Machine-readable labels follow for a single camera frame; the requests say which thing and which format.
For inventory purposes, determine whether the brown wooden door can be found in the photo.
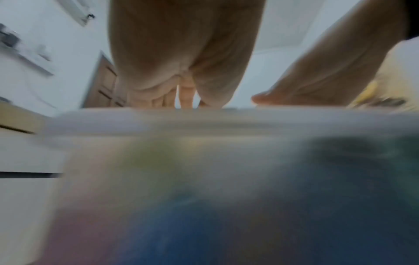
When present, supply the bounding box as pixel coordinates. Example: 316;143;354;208
81;52;127;109

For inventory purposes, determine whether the person's right hand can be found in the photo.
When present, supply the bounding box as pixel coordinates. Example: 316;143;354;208
251;0;410;107

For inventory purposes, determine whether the blue plastic bag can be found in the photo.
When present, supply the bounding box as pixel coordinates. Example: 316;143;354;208
147;160;419;265

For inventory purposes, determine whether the large clear storage bin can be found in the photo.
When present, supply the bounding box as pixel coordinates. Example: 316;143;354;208
32;107;419;265

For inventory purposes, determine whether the white cabinet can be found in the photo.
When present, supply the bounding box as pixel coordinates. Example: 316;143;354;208
0;98;66;265

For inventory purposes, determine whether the person's left hand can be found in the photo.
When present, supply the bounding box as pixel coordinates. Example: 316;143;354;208
107;0;266;110

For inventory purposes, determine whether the yellow-green bag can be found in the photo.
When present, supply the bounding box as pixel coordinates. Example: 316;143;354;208
124;139;184;177

